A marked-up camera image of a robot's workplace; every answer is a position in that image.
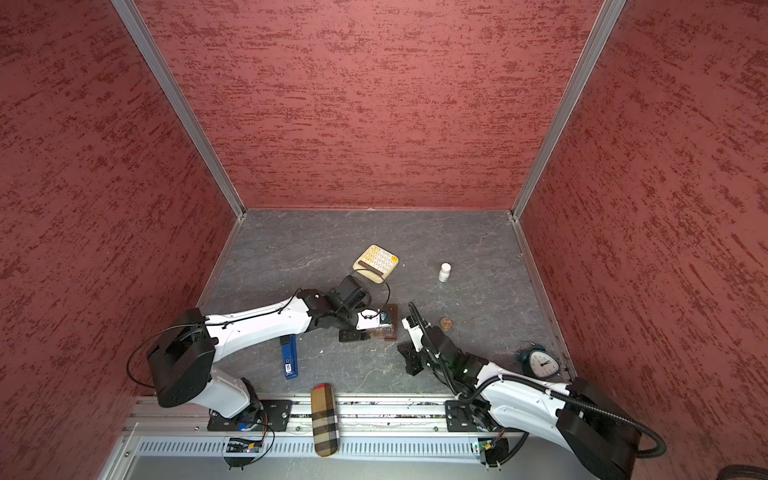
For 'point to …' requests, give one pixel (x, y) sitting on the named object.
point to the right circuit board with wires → (494, 450)
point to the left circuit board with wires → (245, 446)
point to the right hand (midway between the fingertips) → (398, 356)
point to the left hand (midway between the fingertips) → (364, 327)
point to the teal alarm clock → (540, 363)
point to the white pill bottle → (444, 274)
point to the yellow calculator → (376, 263)
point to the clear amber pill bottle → (384, 332)
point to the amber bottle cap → (446, 322)
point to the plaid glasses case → (324, 420)
